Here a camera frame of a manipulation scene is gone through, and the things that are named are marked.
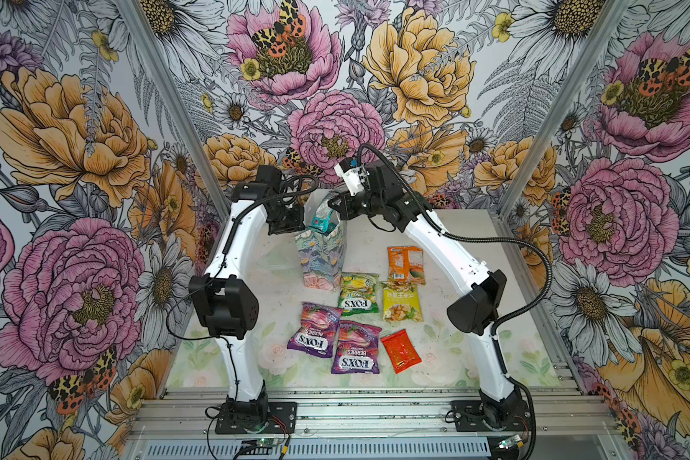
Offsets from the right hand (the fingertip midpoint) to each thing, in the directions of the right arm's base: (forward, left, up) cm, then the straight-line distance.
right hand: (329, 210), depth 79 cm
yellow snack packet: (-12, -21, -30) cm, 39 cm away
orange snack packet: (+2, -24, -28) cm, 37 cm away
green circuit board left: (-48, +16, -31) cm, 60 cm away
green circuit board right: (-50, -43, -33) cm, 74 cm away
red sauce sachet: (-28, -19, -31) cm, 45 cm away
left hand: (-1, +9, -9) cm, 12 cm away
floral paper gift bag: (-5, +3, -13) cm, 15 cm away
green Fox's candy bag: (-10, -7, -28) cm, 31 cm away
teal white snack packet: (-3, +2, -2) cm, 4 cm away
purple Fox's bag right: (-28, -6, -27) cm, 40 cm away
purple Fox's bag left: (-21, +5, -29) cm, 36 cm away
